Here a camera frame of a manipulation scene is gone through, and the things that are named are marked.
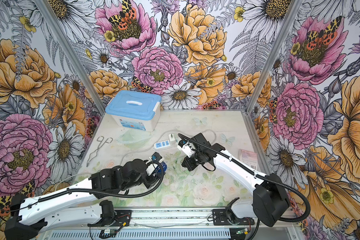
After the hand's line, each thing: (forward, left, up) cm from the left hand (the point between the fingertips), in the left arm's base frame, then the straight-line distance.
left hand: (157, 172), depth 71 cm
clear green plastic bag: (+32, +20, -18) cm, 41 cm away
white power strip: (+25, +1, -15) cm, 29 cm away
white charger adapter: (+27, -5, -10) cm, 29 cm away
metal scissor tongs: (+32, +45, -18) cm, 58 cm away
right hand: (+5, -13, -6) cm, 15 cm away
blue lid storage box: (+43, +18, -1) cm, 47 cm away
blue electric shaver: (+1, -4, +4) cm, 6 cm away
